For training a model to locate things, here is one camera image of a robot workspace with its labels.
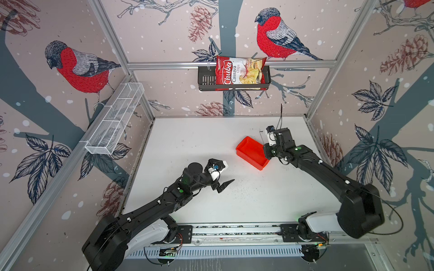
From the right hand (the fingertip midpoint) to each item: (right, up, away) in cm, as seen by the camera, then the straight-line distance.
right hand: (264, 145), depth 87 cm
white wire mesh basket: (-73, +5, -16) cm, 75 cm away
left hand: (-19, -9, -12) cm, 24 cm away
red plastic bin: (-3, -5, +15) cm, 16 cm away
